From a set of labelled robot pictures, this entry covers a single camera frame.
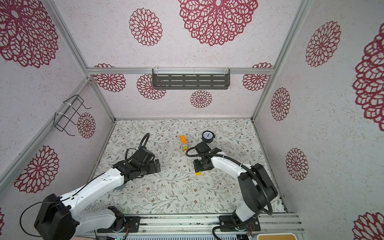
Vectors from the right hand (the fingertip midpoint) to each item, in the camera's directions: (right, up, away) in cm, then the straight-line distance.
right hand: (198, 165), depth 89 cm
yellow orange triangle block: (0, -6, +3) cm, 7 cm away
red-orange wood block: (-8, +8, +10) cm, 15 cm away
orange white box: (+36, -29, -19) cm, 50 cm away
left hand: (-26, -1, -5) cm, 27 cm away
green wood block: (-8, +10, +8) cm, 16 cm away
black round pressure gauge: (+7, +17, +17) cm, 25 cm away
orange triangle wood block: (-10, +15, +7) cm, 19 cm away
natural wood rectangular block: (-9, +12, +7) cm, 16 cm away
